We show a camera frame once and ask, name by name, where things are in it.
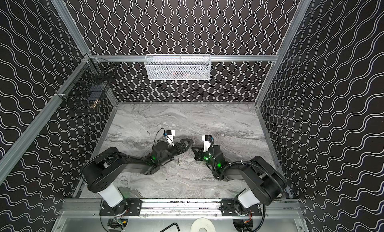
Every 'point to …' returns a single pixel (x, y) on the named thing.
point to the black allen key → (174, 223)
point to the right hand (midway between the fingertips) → (193, 148)
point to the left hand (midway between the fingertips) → (194, 144)
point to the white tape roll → (202, 222)
